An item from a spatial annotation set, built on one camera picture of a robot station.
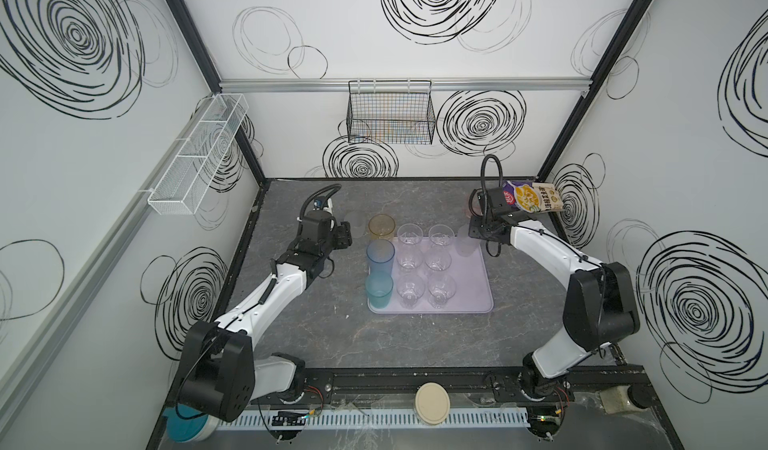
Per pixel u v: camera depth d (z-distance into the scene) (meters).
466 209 0.80
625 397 0.65
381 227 0.96
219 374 0.40
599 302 0.45
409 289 0.90
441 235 0.99
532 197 1.12
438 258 0.90
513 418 0.71
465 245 0.96
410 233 0.99
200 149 0.72
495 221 0.68
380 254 0.89
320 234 0.62
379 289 0.89
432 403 0.67
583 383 0.73
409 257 0.93
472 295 0.89
